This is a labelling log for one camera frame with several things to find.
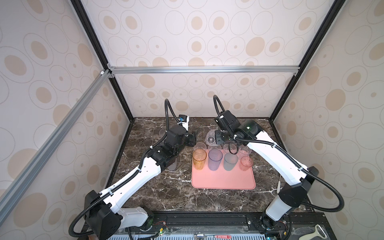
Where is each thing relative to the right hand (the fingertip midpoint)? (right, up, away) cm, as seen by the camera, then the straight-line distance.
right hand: (219, 137), depth 75 cm
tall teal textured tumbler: (+8, -15, +13) cm, 21 cm away
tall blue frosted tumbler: (0, -12, +14) cm, 19 cm away
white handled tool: (+47, -45, -5) cm, 65 cm away
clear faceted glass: (-9, -6, +22) cm, 25 cm away
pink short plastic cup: (+20, -17, +19) cm, 32 cm away
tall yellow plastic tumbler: (-9, -12, +13) cm, 20 cm away
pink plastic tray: (+5, -26, +16) cm, 31 cm away
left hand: (-11, +4, -3) cm, 12 cm away
